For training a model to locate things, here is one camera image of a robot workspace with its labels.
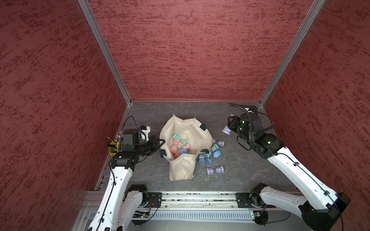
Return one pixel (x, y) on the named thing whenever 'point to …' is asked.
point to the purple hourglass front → (210, 171)
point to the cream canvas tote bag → (197, 136)
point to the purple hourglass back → (220, 142)
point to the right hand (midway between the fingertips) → (228, 122)
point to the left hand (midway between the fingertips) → (165, 144)
